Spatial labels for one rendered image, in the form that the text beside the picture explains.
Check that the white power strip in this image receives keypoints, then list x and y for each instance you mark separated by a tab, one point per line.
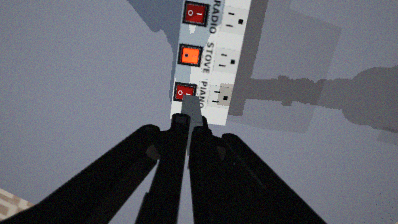
210	41

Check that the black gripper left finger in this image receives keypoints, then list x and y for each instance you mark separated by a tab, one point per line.
97	193

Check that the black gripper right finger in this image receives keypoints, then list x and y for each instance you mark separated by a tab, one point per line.
256	189

